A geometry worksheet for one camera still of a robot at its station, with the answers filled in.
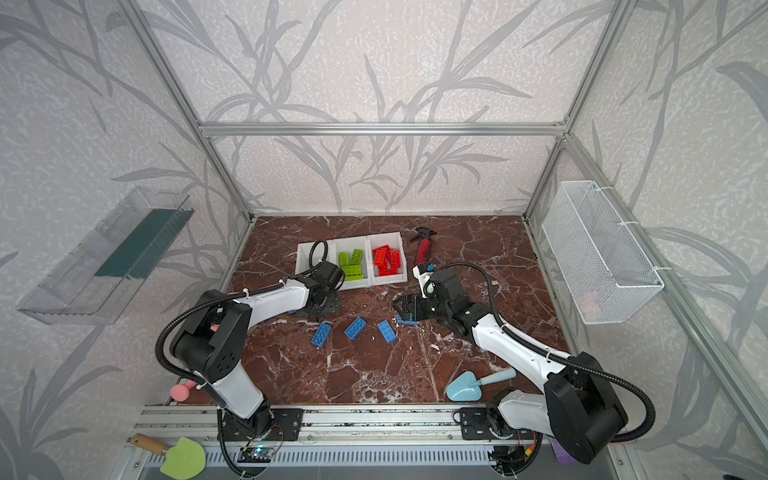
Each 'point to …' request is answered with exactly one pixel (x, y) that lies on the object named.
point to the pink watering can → (180, 392)
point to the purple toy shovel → (561, 453)
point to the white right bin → (394, 240)
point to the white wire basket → (606, 273)
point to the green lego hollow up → (353, 270)
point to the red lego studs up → (387, 271)
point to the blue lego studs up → (387, 331)
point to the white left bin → (302, 256)
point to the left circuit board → (256, 454)
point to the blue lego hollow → (407, 322)
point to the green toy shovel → (185, 460)
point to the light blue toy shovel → (467, 388)
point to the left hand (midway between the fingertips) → (326, 297)
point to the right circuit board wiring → (511, 459)
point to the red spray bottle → (424, 235)
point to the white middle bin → (349, 244)
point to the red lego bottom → (395, 259)
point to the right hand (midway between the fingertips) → (404, 293)
